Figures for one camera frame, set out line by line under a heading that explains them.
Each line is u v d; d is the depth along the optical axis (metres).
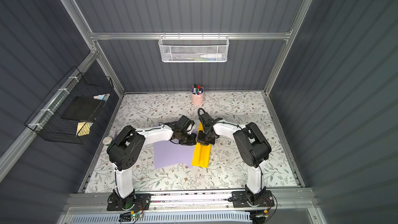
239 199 0.73
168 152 0.91
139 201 0.72
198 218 0.77
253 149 0.50
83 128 0.61
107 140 0.94
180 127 0.77
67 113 0.71
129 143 0.51
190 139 0.84
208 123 0.77
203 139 0.84
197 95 1.05
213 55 0.90
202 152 0.88
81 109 0.74
